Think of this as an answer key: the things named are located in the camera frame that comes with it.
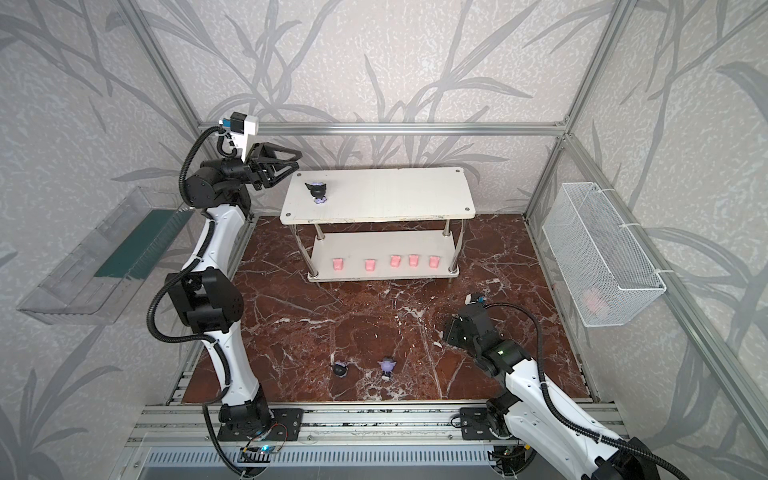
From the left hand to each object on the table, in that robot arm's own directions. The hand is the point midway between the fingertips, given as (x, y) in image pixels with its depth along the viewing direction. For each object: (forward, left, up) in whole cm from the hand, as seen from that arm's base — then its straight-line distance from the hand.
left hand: (301, 163), depth 66 cm
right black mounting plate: (-44, -42, -44) cm, 75 cm away
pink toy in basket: (-20, -71, -26) cm, 78 cm away
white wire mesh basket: (-20, -66, -11) cm, 69 cm away
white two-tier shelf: (+24, -13, -48) cm, 55 cm away
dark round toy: (-32, -7, -43) cm, 54 cm away
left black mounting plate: (-45, +5, -44) cm, 63 cm away
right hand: (-19, -37, -38) cm, 56 cm away
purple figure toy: (-31, -19, -43) cm, 57 cm away
